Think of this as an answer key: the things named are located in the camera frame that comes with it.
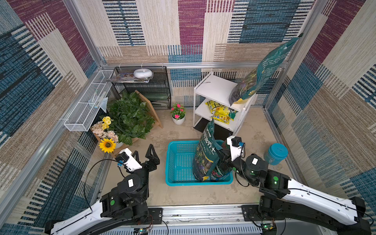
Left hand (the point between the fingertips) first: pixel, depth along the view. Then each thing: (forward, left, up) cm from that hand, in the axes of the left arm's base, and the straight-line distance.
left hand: (146, 148), depth 64 cm
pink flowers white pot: (+36, -11, -17) cm, 41 cm away
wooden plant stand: (+31, +5, -23) cm, 39 cm away
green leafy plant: (+24, +14, -7) cm, 29 cm away
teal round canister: (+6, -66, -20) cm, 70 cm away
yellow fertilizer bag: (+28, -38, -10) cm, 48 cm away
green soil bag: (0, -27, -9) cm, 28 cm away
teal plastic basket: (+6, -12, -31) cm, 34 cm away
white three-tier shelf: (+40, -34, +1) cm, 53 cm away
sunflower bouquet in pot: (+9, +21, -5) cm, 23 cm away
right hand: (+1, -30, -1) cm, 30 cm away
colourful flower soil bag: (-3, -34, -19) cm, 39 cm away
